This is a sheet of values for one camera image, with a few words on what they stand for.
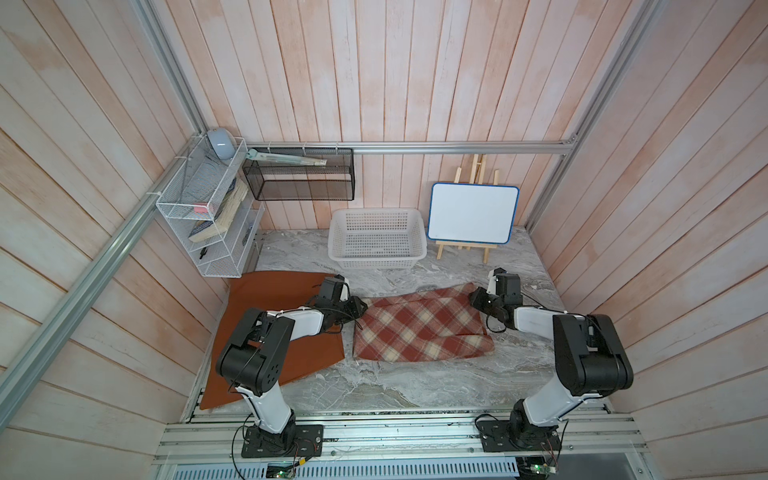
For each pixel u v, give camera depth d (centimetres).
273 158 90
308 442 73
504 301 77
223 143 82
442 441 74
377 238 118
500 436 73
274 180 107
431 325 93
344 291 80
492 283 88
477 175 98
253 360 47
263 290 107
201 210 73
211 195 79
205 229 79
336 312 70
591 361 47
